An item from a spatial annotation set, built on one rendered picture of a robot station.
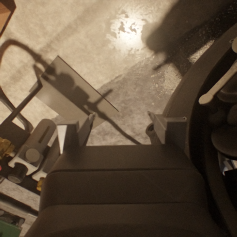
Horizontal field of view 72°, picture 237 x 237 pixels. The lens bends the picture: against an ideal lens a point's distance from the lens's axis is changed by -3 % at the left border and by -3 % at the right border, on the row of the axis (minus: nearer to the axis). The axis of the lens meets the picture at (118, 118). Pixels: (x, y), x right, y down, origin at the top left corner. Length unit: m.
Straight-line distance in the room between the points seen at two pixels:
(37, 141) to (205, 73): 0.58
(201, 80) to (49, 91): 0.79
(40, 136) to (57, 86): 0.34
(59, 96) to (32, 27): 0.35
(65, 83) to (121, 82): 0.29
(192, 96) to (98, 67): 0.55
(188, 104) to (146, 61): 0.48
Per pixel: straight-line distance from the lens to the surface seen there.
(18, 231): 3.27
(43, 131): 0.72
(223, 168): 0.95
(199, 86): 0.38
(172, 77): 0.84
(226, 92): 0.34
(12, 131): 0.76
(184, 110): 0.35
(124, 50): 0.78
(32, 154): 0.64
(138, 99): 0.89
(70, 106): 0.99
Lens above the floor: 0.74
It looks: 49 degrees down
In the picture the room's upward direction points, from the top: 170 degrees counter-clockwise
